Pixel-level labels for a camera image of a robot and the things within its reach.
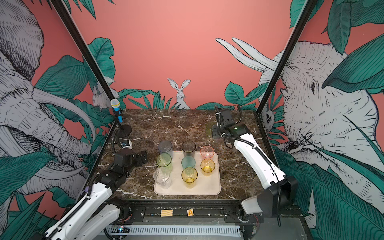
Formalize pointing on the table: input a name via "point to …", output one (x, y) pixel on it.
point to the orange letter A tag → (190, 212)
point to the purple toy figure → (86, 189)
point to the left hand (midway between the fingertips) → (138, 151)
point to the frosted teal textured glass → (188, 161)
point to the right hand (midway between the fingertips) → (216, 127)
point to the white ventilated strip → (228, 230)
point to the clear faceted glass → (162, 177)
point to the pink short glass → (207, 152)
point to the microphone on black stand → (125, 131)
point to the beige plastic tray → (204, 186)
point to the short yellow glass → (207, 166)
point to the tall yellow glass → (189, 175)
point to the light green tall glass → (164, 160)
